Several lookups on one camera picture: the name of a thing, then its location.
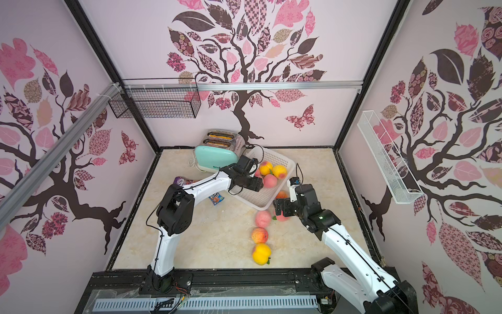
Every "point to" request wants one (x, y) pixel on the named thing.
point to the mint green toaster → (219, 148)
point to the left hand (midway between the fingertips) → (254, 185)
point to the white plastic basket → (263, 199)
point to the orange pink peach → (259, 235)
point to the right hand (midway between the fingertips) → (283, 203)
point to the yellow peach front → (261, 254)
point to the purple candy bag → (182, 181)
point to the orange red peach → (282, 194)
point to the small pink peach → (270, 181)
